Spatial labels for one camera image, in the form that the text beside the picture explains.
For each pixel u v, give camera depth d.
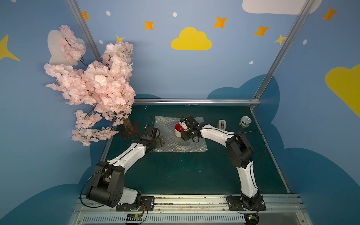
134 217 0.73
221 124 1.04
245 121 1.05
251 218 0.73
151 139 0.70
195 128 0.75
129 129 1.01
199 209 0.74
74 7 0.69
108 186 0.42
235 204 0.74
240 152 0.55
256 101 1.17
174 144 0.98
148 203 0.74
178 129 0.97
